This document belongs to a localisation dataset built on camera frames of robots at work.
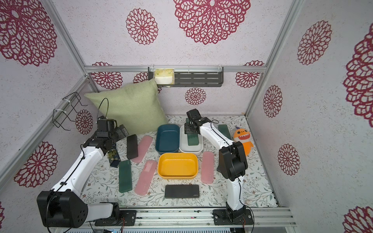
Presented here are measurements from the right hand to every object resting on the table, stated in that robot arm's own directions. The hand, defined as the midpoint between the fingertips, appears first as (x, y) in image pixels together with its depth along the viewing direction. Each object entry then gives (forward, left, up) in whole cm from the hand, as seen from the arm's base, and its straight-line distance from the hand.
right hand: (190, 126), depth 95 cm
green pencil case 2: (-8, -2, -2) cm, 9 cm away
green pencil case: (-30, +38, -11) cm, 50 cm away
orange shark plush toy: (-2, -36, -7) cm, 36 cm away
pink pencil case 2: (-29, +27, -14) cm, 42 cm away
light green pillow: (+4, +32, +13) cm, 35 cm away
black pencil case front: (-37, +4, -13) cm, 39 cm away
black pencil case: (-10, +39, -10) cm, 42 cm away
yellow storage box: (-20, +8, -16) cm, 27 cm away
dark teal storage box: (-2, +16, -11) cm, 20 cm away
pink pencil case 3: (-21, -11, -15) cm, 29 cm away
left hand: (-12, +41, +8) cm, 43 cm away
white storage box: (-7, +4, -15) cm, 17 cm away
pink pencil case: (-4, +34, -14) cm, 36 cm away
